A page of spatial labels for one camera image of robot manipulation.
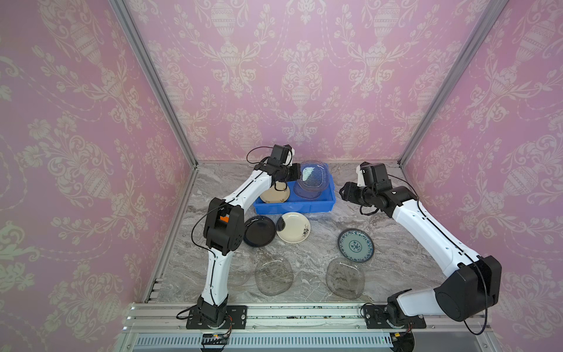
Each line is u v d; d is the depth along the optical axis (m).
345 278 0.83
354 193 0.72
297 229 0.95
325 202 1.09
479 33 0.73
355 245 0.90
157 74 0.87
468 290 0.40
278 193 0.82
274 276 0.83
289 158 0.79
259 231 0.92
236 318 0.75
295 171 0.85
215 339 0.73
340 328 0.74
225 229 0.55
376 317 0.73
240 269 0.85
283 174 0.81
